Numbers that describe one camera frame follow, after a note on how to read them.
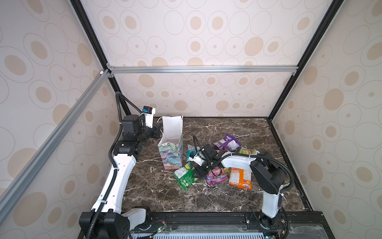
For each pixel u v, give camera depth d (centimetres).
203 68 94
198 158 82
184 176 85
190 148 97
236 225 73
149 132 63
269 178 49
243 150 97
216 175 79
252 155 55
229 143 100
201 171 80
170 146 76
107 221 37
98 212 37
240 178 85
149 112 62
